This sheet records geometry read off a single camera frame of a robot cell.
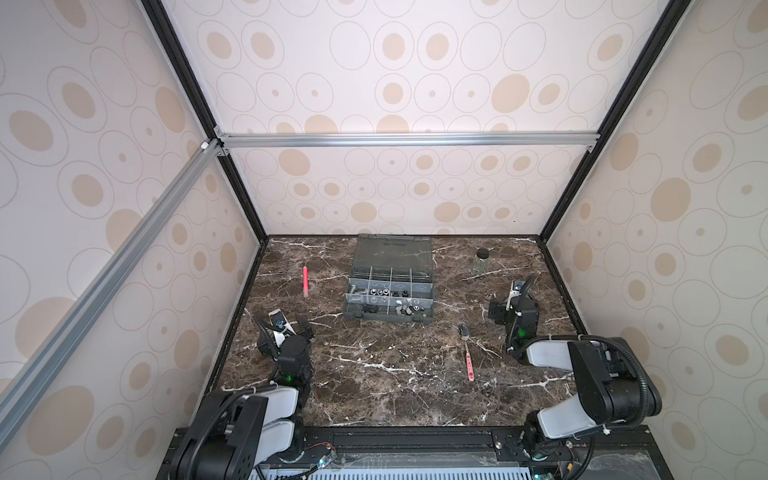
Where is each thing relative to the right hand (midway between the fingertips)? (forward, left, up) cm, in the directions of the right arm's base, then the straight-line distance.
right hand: (513, 298), depth 94 cm
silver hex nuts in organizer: (+6, +40, -5) cm, 41 cm away
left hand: (-8, +68, +6) cm, 69 cm away
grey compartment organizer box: (+10, +39, -2) cm, 40 cm away
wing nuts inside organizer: (-1, +33, -4) cm, 34 cm away
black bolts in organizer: (0, +46, -4) cm, 46 cm away
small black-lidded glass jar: (+15, +7, -1) cm, 16 cm away
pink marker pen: (+12, +69, -5) cm, 70 cm away
